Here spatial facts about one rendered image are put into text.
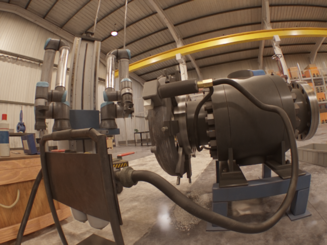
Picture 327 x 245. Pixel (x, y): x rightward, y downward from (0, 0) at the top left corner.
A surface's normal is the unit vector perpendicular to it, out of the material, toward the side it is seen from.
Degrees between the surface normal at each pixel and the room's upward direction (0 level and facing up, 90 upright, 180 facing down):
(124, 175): 84
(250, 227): 57
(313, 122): 115
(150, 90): 67
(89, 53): 90
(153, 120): 87
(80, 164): 90
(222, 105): 76
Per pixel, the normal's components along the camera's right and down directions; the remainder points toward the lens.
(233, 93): -0.35, -0.50
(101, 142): 0.41, -0.13
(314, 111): -0.34, 0.06
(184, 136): -0.29, 0.34
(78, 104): 0.66, -0.12
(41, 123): 0.93, -0.17
